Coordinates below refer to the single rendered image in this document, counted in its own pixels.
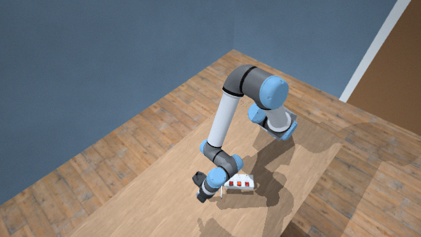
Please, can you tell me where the light grey power strip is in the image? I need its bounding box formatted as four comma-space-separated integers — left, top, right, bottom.
225, 174, 254, 190

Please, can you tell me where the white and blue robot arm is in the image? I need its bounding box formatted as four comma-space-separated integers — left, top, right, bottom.
199, 65, 297, 192

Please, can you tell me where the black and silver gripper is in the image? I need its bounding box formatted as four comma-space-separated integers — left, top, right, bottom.
192, 171, 215, 203

